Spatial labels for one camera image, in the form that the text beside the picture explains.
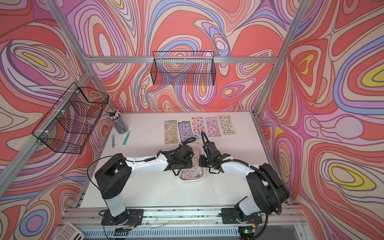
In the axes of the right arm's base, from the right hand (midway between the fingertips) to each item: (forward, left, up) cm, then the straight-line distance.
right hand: (202, 165), depth 90 cm
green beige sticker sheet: (+32, -21, -1) cm, 39 cm away
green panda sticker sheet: (+27, +21, 0) cm, 34 cm away
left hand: (0, +6, +2) cm, 6 cm away
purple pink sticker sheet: (+31, -10, -2) cm, 33 cm away
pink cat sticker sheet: (+31, +1, -1) cm, 31 cm away
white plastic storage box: (+10, +1, +4) cm, 11 cm away
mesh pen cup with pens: (+28, +55, +17) cm, 64 cm away
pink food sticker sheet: (-5, +5, +1) cm, 7 cm away
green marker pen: (+23, +53, 0) cm, 57 cm away
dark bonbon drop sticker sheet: (+28, +10, -1) cm, 30 cm away
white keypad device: (-32, +64, +2) cm, 72 cm away
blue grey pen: (+22, +62, 0) cm, 66 cm away
